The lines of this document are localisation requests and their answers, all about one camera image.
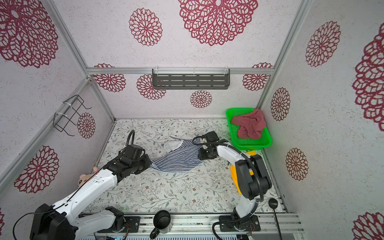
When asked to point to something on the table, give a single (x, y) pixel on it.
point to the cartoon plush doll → (84, 178)
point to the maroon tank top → (251, 124)
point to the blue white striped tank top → (180, 155)
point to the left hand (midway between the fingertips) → (152, 161)
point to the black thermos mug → (163, 223)
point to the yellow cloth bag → (234, 172)
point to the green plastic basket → (264, 140)
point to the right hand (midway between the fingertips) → (200, 153)
